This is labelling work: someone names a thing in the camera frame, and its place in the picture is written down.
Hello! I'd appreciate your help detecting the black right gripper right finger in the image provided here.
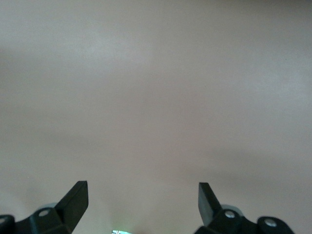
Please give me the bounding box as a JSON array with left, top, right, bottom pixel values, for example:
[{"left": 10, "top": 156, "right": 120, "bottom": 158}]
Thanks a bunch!
[{"left": 194, "top": 182, "right": 296, "bottom": 234}]

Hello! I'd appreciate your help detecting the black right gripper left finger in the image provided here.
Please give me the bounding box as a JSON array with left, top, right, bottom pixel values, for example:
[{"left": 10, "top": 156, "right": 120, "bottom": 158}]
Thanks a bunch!
[{"left": 0, "top": 180, "right": 89, "bottom": 234}]

